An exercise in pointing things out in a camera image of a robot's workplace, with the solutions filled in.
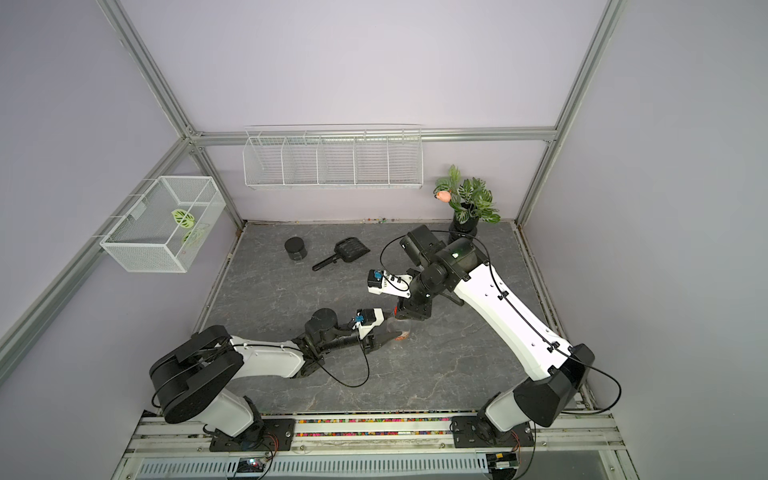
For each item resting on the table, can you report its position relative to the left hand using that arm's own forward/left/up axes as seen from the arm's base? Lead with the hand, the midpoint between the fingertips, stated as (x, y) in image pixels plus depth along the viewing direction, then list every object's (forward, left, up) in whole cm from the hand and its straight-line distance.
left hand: (397, 324), depth 77 cm
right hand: (+2, -2, +9) cm, 9 cm away
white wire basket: (+29, +63, +12) cm, 70 cm away
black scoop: (+36, +16, -13) cm, 42 cm away
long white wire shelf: (+55, +15, +15) cm, 59 cm away
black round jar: (+39, +35, -12) cm, 53 cm away
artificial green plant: (+33, -23, +14) cm, 42 cm away
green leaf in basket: (+28, +56, +16) cm, 65 cm away
